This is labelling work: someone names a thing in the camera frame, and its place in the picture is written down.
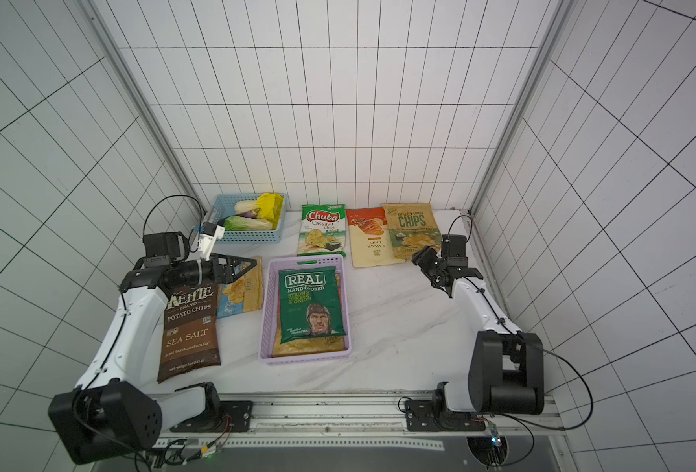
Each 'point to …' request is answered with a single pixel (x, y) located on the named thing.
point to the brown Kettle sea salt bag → (191, 331)
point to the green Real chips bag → (310, 304)
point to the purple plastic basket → (266, 344)
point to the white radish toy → (244, 206)
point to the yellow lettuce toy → (269, 206)
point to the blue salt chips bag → (244, 294)
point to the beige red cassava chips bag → (370, 239)
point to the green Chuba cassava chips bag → (322, 230)
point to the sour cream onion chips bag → (412, 227)
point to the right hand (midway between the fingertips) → (406, 256)
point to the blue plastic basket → (222, 206)
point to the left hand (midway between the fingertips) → (244, 266)
